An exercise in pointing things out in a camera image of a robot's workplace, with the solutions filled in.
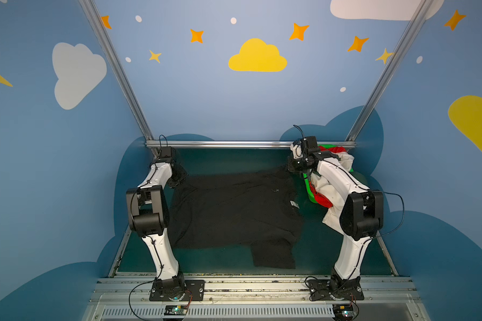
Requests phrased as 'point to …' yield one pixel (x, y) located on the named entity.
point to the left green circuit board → (175, 310)
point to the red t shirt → (319, 198)
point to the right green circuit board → (343, 311)
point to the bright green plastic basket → (310, 195)
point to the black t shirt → (257, 210)
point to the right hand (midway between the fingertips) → (287, 164)
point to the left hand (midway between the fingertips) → (185, 177)
